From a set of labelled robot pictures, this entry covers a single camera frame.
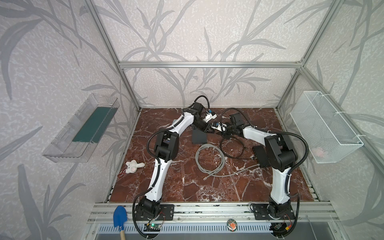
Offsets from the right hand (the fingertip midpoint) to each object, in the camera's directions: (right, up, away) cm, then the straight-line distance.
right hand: (218, 125), depth 101 cm
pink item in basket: (+46, -12, -28) cm, 55 cm away
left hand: (-3, -1, -5) cm, 6 cm away
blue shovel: (-52, -44, -29) cm, 74 cm away
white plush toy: (-52, -23, -15) cm, 59 cm away
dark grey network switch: (-13, -8, +1) cm, 16 cm away
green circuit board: (-36, -49, -30) cm, 67 cm away
